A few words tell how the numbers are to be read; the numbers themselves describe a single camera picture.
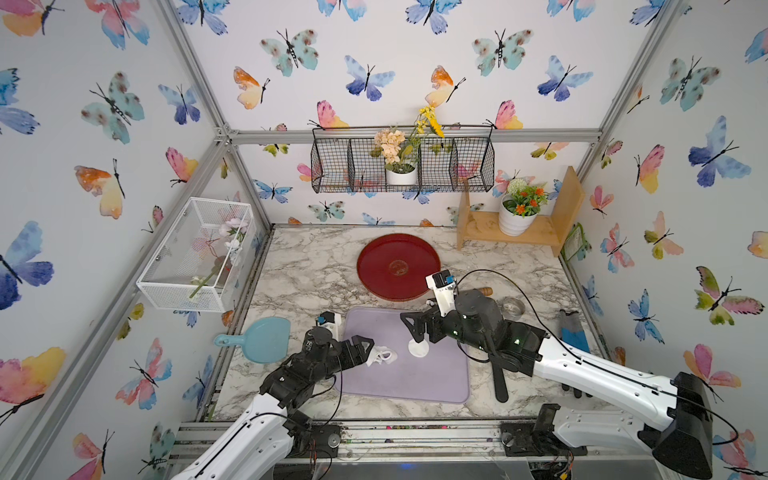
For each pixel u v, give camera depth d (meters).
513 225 1.04
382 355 0.84
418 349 0.88
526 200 0.98
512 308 1.00
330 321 0.73
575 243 1.10
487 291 0.99
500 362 0.52
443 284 0.61
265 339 0.91
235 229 0.76
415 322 0.64
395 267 1.08
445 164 0.99
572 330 0.91
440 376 0.85
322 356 0.64
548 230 1.10
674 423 0.39
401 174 0.91
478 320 0.52
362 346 0.72
